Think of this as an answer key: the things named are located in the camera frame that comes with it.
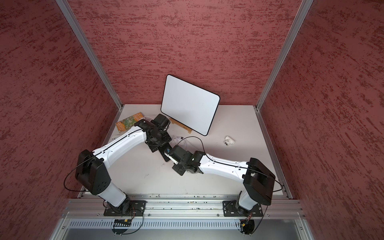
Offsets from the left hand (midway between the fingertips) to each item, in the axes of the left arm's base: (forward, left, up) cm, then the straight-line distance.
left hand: (164, 146), depth 83 cm
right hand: (-10, -9, -5) cm, 14 cm away
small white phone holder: (+10, -40, -10) cm, 42 cm away
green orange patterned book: (+25, +32, -10) cm, 41 cm away
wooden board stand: (+22, -6, -7) cm, 23 cm away
